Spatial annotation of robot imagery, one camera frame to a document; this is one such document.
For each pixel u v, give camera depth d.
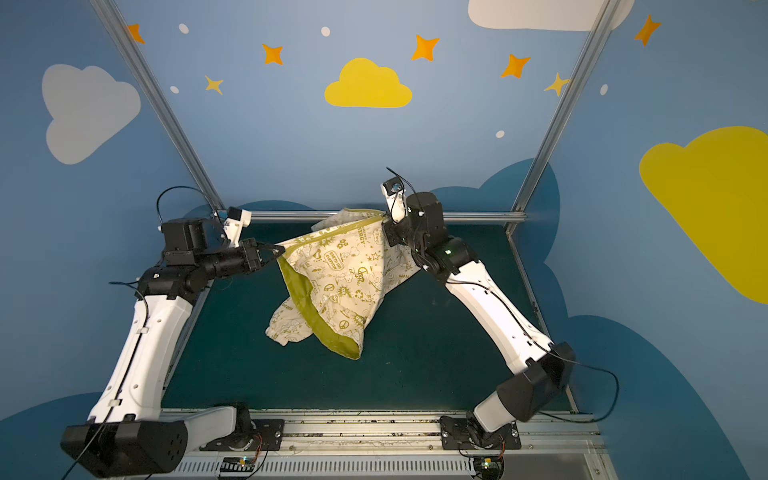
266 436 0.73
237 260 0.60
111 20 0.69
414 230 0.54
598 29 0.72
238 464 0.73
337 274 0.83
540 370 0.40
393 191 0.59
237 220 0.63
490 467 0.73
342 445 0.73
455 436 0.73
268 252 0.69
